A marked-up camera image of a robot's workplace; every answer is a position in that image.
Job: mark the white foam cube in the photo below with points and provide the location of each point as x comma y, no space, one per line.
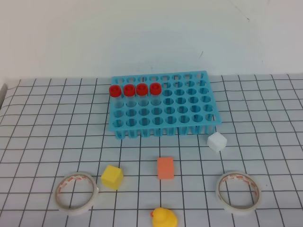
216,142

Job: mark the racked red-capped tube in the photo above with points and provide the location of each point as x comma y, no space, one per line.
116,96
142,94
129,93

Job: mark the left white tape roll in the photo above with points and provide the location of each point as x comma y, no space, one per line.
75,194

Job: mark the yellow foam cube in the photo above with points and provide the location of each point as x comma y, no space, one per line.
112,177

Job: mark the red-capped clear test tube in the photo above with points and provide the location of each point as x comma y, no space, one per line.
155,92

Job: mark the blue test tube rack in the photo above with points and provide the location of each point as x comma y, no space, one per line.
185,105

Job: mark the orange foam block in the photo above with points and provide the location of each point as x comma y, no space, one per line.
165,168

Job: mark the white tape roll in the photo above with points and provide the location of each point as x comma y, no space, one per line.
75,194
238,193

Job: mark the white black-grid table mat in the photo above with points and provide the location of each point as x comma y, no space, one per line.
50,128

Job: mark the yellow rubber duck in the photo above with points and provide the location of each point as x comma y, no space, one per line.
162,217

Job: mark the right white tape roll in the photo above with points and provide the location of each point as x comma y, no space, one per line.
238,193

